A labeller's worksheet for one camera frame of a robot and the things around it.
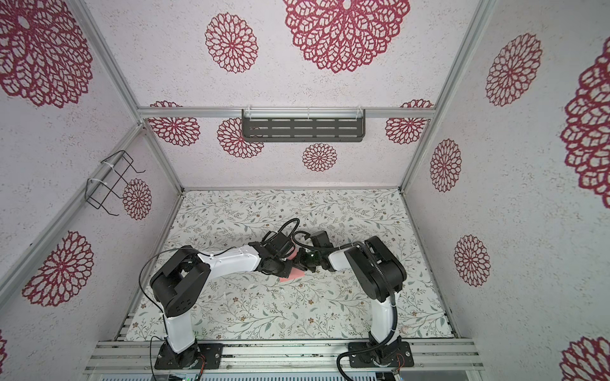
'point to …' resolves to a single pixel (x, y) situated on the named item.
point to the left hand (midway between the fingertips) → (286, 273)
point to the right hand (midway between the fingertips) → (288, 260)
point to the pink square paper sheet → (295, 273)
